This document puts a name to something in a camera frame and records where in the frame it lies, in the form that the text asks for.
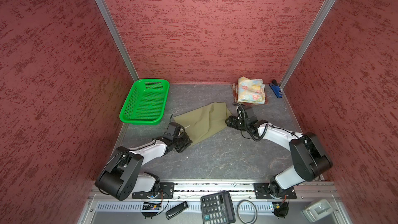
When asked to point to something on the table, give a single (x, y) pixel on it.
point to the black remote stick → (176, 210)
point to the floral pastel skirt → (251, 90)
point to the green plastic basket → (146, 102)
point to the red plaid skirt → (235, 88)
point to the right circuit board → (280, 209)
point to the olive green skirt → (200, 123)
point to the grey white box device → (316, 210)
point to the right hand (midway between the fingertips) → (228, 125)
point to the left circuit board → (150, 209)
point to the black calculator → (217, 208)
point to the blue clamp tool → (276, 88)
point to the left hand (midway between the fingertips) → (193, 143)
